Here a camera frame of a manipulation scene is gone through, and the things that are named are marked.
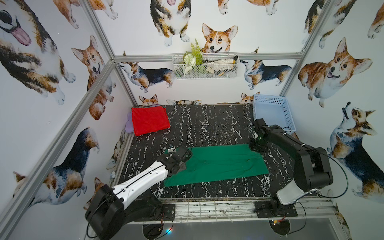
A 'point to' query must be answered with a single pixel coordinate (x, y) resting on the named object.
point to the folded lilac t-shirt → (129, 127)
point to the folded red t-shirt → (148, 120)
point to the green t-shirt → (211, 163)
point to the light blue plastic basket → (273, 110)
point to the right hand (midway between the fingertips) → (251, 147)
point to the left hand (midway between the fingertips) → (180, 160)
